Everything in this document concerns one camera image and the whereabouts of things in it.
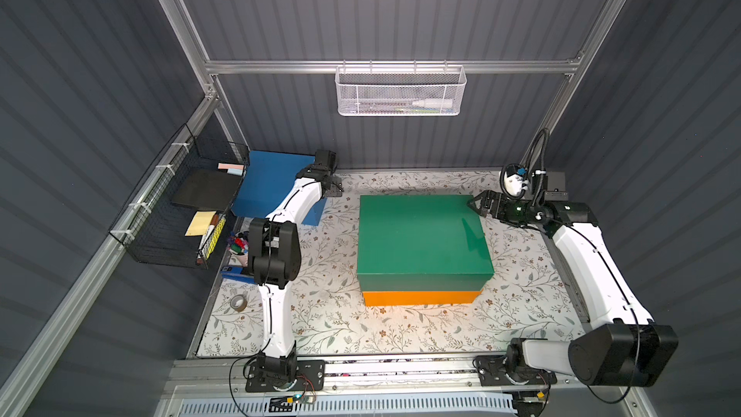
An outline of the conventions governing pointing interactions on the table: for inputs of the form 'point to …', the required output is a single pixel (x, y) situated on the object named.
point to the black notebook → (211, 189)
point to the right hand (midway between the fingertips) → (486, 206)
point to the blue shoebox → (267, 178)
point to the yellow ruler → (214, 236)
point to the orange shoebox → (421, 297)
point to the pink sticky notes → (233, 169)
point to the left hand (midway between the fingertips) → (317, 186)
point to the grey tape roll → (238, 302)
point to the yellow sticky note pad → (200, 223)
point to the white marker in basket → (433, 103)
